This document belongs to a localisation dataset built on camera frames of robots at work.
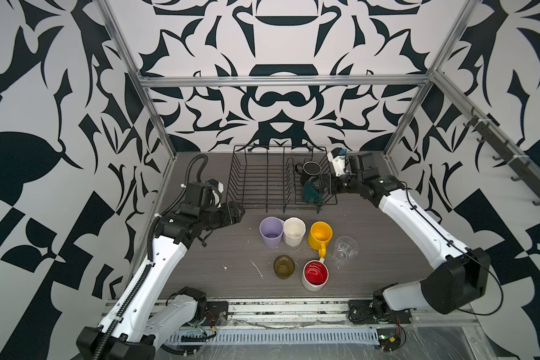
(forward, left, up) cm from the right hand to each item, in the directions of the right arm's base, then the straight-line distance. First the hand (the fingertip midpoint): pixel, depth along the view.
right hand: (320, 178), depth 80 cm
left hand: (-11, +29, -1) cm, 31 cm away
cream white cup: (-11, +9, -18) cm, 23 cm away
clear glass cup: (-18, -10, -19) cm, 28 cm away
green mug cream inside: (+6, 0, -17) cm, 18 cm away
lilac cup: (-12, +17, -16) cm, 27 cm away
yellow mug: (-11, -2, -21) cm, 24 cm away
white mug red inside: (-26, +2, -22) cm, 34 cm away
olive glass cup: (-23, +13, -22) cm, 35 cm away
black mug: (+14, +1, -12) cm, 19 cm away
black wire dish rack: (+18, +20, -21) cm, 34 cm away
